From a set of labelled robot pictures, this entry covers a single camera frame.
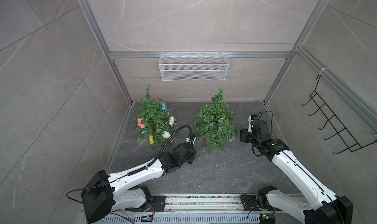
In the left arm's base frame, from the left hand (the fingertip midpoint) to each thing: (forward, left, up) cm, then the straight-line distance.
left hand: (193, 146), depth 80 cm
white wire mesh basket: (+53, -1, +17) cm, 55 cm away
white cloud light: (+6, +15, +3) cm, 17 cm away
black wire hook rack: (-11, -65, +20) cm, 68 cm away
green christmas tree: (+11, +20, +15) cm, 28 cm away
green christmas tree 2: (+5, -11, +14) cm, 19 cm away
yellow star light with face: (+3, +23, +4) cm, 24 cm away
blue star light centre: (+18, +16, +15) cm, 28 cm away
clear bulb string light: (+2, -13, +13) cm, 19 cm away
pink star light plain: (+7, +28, +14) cm, 32 cm away
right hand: (+6, -29, +5) cm, 30 cm away
